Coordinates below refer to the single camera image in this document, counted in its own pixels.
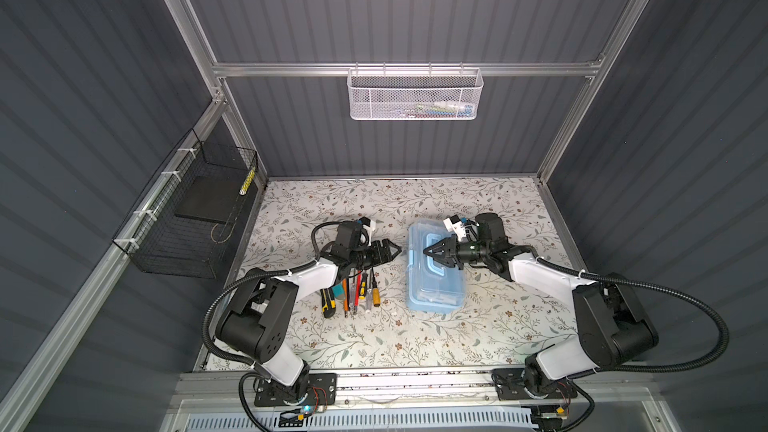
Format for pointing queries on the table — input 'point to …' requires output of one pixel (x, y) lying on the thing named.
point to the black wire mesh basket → (189, 220)
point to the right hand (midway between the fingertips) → (429, 256)
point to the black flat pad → (211, 198)
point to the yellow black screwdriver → (363, 286)
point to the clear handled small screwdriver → (369, 300)
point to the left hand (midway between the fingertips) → (394, 252)
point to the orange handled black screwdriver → (376, 292)
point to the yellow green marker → (245, 186)
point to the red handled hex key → (357, 289)
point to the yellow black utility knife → (328, 302)
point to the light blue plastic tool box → (433, 286)
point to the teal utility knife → (338, 289)
